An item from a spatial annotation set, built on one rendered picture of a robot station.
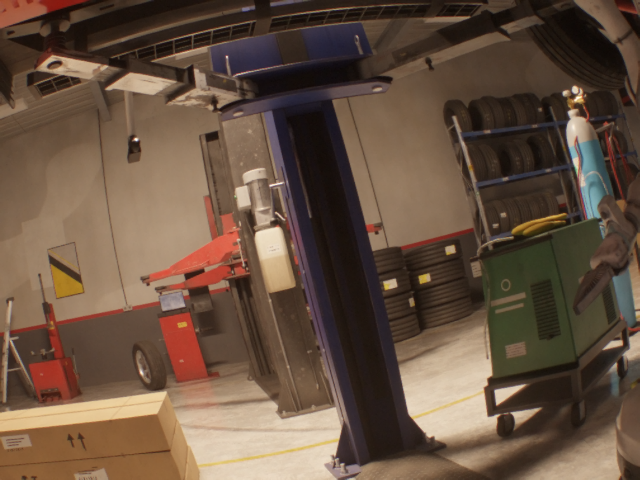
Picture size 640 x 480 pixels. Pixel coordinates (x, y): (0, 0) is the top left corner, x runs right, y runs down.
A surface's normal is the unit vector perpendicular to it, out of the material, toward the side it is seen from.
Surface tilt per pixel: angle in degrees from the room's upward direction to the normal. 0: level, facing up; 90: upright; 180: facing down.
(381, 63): 90
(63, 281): 90
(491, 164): 103
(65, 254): 90
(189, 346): 90
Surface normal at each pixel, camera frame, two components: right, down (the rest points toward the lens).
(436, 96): 0.18, -0.14
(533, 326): -0.73, 0.11
